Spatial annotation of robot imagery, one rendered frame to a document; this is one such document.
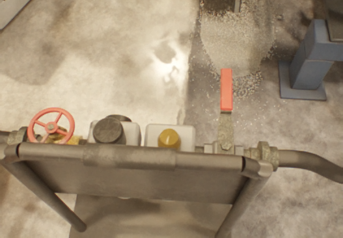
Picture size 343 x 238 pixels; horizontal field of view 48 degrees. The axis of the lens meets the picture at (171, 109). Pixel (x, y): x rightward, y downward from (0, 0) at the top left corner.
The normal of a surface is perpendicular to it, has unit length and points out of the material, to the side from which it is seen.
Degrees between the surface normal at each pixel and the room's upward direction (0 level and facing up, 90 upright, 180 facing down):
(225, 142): 0
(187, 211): 0
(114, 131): 0
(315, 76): 90
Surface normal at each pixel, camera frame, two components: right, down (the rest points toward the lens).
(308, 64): -0.07, 0.88
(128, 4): 0.00, -0.47
